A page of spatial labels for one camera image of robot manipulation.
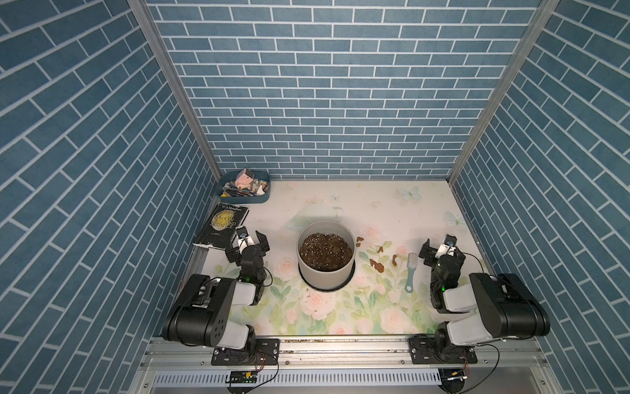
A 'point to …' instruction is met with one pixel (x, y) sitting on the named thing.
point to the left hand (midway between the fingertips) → (250, 234)
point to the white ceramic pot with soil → (326, 251)
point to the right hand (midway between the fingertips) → (443, 243)
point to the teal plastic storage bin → (258, 193)
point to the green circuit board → (244, 377)
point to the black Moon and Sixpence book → (221, 228)
